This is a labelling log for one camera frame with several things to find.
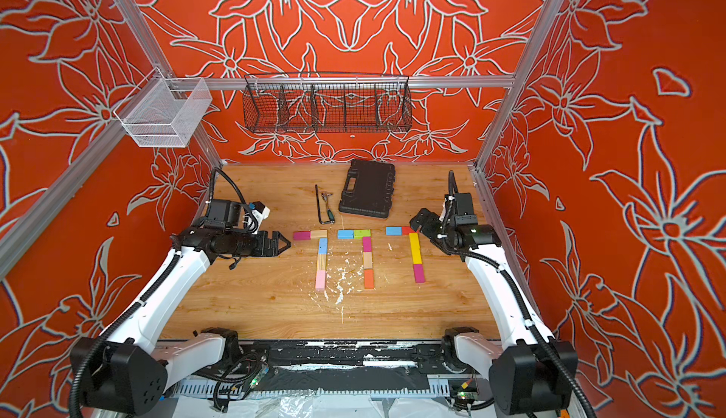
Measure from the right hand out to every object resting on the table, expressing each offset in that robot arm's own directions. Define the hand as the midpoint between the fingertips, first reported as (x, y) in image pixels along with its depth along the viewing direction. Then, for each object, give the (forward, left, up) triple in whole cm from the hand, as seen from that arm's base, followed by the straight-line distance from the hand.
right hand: (421, 224), depth 80 cm
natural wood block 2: (-4, +31, -17) cm, 35 cm away
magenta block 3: (-7, -1, -17) cm, 19 cm away
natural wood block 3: (-3, +15, -16) cm, 23 cm away
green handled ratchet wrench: (+15, +30, -16) cm, 37 cm away
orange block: (-9, +15, -18) cm, 25 cm away
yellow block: (+5, -1, -17) cm, 18 cm away
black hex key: (+17, +34, -16) cm, 42 cm away
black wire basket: (+45, +32, +12) cm, 56 cm away
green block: (+7, +18, -17) cm, 26 cm away
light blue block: (+7, +24, -17) cm, 30 cm away
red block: (+9, +2, -17) cm, 19 cm away
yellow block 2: (0, -1, -17) cm, 17 cm away
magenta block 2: (+3, +16, -17) cm, 24 cm away
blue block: (+2, +31, -16) cm, 35 cm away
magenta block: (+6, +39, -17) cm, 43 cm away
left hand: (-5, +41, -2) cm, 42 cm away
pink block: (-11, +30, -16) cm, 36 cm away
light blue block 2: (+9, +6, -17) cm, 20 cm away
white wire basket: (+33, +84, +16) cm, 92 cm away
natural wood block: (+7, +33, -17) cm, 38 cm away
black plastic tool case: (+25, +15, -14) cm, 33 cm away
